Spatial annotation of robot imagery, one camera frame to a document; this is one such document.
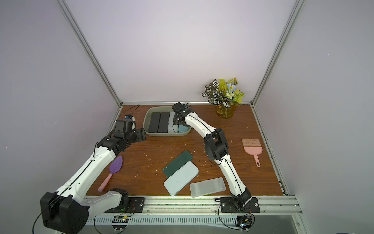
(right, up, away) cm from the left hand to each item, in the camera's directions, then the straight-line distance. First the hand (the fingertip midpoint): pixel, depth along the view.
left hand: (140, 131), depth 82 cm
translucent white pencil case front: (+38, -31, -4) cm, 49 cm away
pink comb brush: (+70, -12, +13) cm, 72 cm away
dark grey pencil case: (+9, +4, +24) cm, 26 cm away
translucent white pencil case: (+14, -1, +22) cm, 26 cm away
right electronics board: (+56, -44, -11) cm, 72 cm away
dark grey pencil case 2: (+1, +4, +25) cm, 25 cm away
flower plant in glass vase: (+50, +21, +9) cm, 56 cm away
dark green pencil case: (+23, -19, +6) cm, 30 cm away
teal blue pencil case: (+24, 0, +12) cm, 27 cm away
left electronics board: (-7, -46, -10) cm, 47 cm away
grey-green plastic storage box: (-4, +6, +24) cm, 25 cm away
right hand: (+22, +7, +19) cm, 30 cm away
